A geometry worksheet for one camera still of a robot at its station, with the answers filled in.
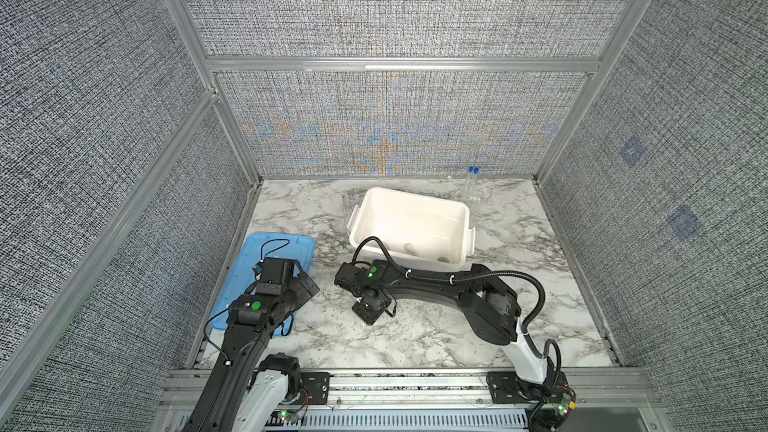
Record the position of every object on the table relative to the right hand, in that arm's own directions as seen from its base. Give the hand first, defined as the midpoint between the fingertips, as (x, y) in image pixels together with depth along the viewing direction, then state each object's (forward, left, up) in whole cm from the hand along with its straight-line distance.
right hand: (368, 311), depth 86 cm
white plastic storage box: (+22, -18, +8) cm, 30 cm away
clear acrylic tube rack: (+42, -36, +8) cm, 56 cm away
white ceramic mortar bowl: (+21, -13, +1) cm, 25 cm away
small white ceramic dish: (+14, -23, +5) cm, 27 cm away
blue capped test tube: (+43, -35, +10) cm, 56 cm away
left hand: (+1, +17, +11) cm, 20 cm away
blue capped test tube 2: (+43, -36, +14) cm, 58 cm away
